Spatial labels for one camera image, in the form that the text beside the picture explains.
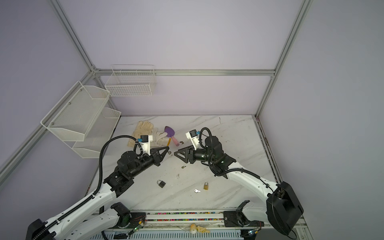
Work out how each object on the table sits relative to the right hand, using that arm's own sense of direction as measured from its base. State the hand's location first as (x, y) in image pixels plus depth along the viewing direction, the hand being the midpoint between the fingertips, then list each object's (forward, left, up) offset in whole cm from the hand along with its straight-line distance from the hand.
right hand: (176, 154), depth 69 cm
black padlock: (-5, +12, -25) cm, 28 cm away
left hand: (+3, +4, 0) cm, 5 cm away
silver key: (-8, -9, -26) cm, 29 cm away
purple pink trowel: (+34, +11, -26) cm, 44 cm away
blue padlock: (+6, -10, +9) cm, 15 cm away
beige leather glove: (+37, +33, -24) cm, 55 cm away
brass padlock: (-6, -15, -26) cm, 30 cm away
